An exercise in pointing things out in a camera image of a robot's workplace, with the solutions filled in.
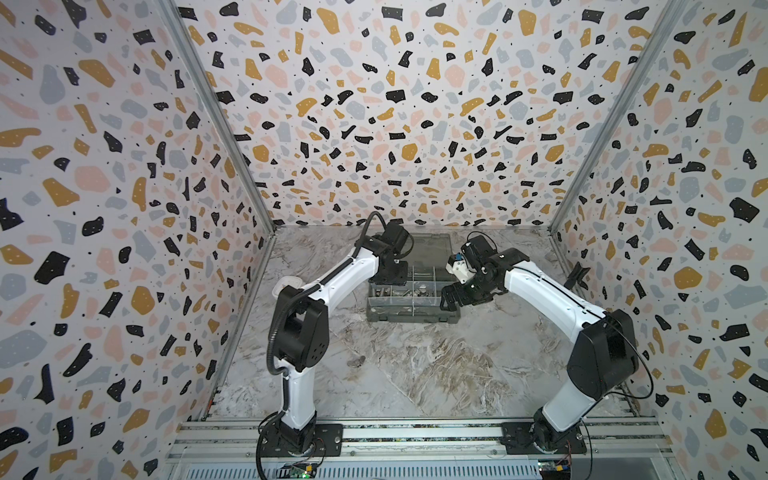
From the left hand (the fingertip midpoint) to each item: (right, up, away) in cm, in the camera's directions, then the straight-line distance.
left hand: (400, 274), depth 90 cm
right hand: (+14, -6, -6) cm, 17 cm away
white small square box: (-40, -3, +10) cm, 41 cm away
